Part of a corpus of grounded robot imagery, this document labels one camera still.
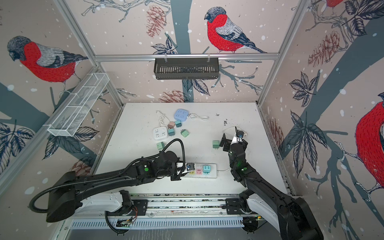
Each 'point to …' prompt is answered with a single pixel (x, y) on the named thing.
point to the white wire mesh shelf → (80, 104)
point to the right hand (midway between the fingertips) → (230, 137)
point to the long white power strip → (198, 173)
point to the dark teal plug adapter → (178, 125)
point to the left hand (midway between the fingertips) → (188, 167)
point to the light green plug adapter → (184, 133)
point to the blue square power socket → (181, 114)
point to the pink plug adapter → (171, 125)
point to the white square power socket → (160, 133)
